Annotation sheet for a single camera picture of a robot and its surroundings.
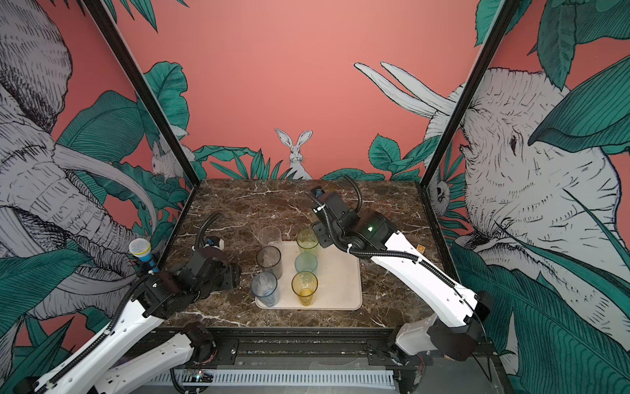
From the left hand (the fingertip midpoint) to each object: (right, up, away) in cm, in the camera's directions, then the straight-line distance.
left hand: (235, 268), depth 73 cm
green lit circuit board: (-9, -30, -3) cm, 32 cm away
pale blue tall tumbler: (+7, -9, +8) cm, 14 cm away
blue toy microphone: (-27, +6, -2) cm, 28 cm away
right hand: (+27, +15, -4) cm, 31 cm away
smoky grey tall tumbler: (+8, +1, +9) cm, 12 cm away
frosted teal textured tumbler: (+21, -2, +17) cm, 27 cm away
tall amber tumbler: (+21, -6, +3) cm, 22 cm away
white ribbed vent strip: (+14, -31, -3) cm, 34 cm away
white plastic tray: (+33, -10, +15) cm, 37 cm away
